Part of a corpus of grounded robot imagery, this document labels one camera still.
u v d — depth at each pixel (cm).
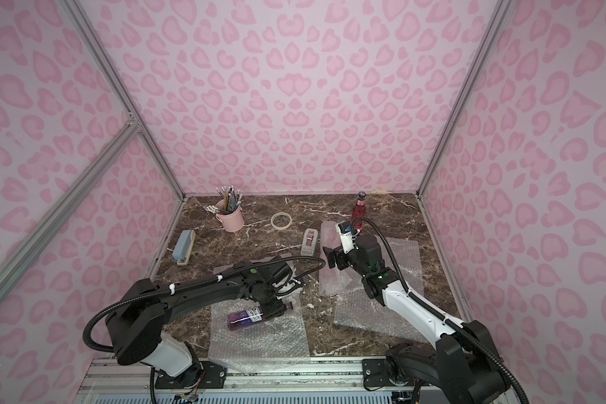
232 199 101
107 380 74
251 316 80
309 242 98
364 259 64
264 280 61
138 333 42
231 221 105
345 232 72
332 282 87
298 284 73
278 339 80
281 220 110
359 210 101
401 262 95
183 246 97
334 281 87
